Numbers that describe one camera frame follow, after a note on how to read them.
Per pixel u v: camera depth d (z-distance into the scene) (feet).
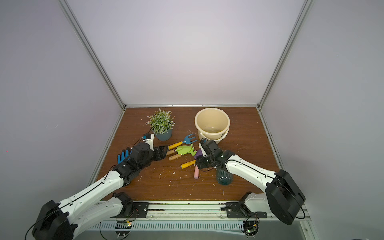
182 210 2.45
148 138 2.33
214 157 2.07
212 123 3.52
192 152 3.04
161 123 2.88
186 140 3.19
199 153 3.03
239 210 2.15
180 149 3.08
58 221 1.27
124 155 3.02
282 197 1.32
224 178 2.48
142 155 2.01
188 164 2.86
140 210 2.40
